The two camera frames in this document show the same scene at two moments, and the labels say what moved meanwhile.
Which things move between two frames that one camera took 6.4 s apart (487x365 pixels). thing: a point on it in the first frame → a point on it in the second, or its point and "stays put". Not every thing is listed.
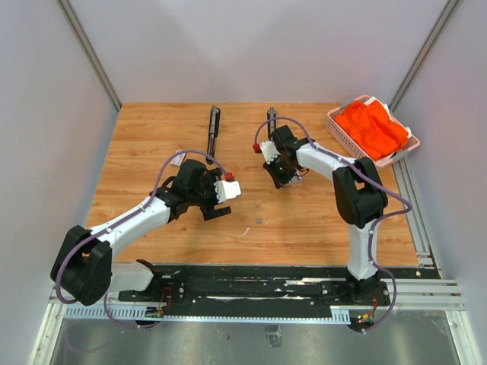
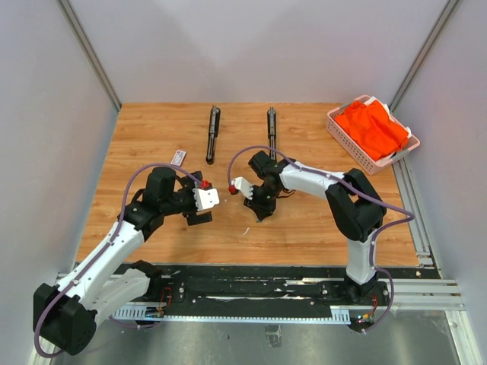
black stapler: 271,125 stays put
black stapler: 214,132 stays put
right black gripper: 279,181 → 261,211
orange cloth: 373,130 stays put
